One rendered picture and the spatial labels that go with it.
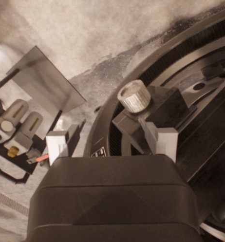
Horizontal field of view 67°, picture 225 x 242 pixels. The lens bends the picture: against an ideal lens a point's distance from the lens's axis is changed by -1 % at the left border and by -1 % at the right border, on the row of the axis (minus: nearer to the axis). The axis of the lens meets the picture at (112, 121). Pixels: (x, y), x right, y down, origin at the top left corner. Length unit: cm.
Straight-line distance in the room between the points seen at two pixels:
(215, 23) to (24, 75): 99
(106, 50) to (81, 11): 21
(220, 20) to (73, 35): 65
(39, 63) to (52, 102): 26
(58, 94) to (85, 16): 49
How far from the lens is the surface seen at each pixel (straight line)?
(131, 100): 24
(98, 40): 95
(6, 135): 83
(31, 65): 112
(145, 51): 95
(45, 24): 101
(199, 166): 23
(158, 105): 25
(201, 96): 55
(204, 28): 61
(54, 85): 113
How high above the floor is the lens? 89
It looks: 48 degrees down
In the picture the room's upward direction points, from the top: 171 degrees counter-clockwise
